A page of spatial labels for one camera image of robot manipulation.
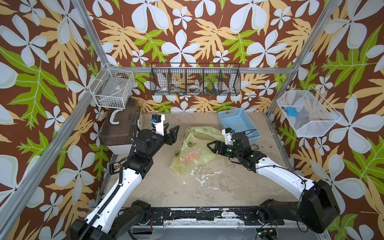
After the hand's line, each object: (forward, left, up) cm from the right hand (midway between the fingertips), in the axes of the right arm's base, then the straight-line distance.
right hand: (210, 145), depth 80 cm
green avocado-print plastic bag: (-5, +9, +3) cm, 10 cm away
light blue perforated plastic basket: (+36, -27, -19) cm, 49 cm away
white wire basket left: (+29, +56, +17) cm, 66 cm away
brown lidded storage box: (+8, +53, +1) cm, 54 cm away
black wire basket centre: (+43, +8, +14) cm, 46 cm away
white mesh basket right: (+15, -56, +10) cm, 59 cm away
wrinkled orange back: (-8, +11, +1) cm, 14 cm away
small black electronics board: (-38, -27, -21) cm, 51 cm away
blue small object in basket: (+19, -49, +7) cm, 53 cm away
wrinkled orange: (-7, +9, +1) cm, 12 cm away
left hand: (+3, +18, +15) cm, 24 cm away
